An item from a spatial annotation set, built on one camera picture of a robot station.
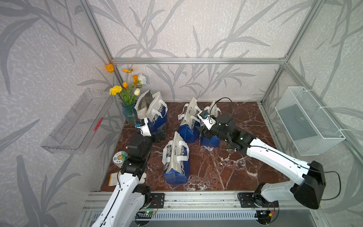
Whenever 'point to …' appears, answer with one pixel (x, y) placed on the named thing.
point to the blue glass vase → (130, 114)
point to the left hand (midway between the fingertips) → (159, 125)
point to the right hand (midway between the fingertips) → (201, 121)
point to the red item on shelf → (98, 124)
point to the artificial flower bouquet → (130, 90)
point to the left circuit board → (144, 214)
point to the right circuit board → (264, 217)
